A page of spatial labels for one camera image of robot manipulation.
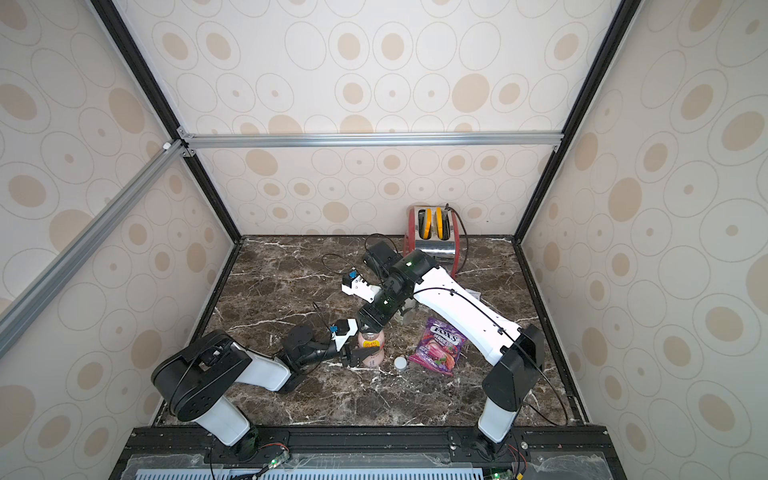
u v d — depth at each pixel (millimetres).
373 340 746
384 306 628
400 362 875
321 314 974
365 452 731
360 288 670
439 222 952
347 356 716
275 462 703
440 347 883
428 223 972
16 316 506
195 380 464
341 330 673
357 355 775
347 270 1109
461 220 1052
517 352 427
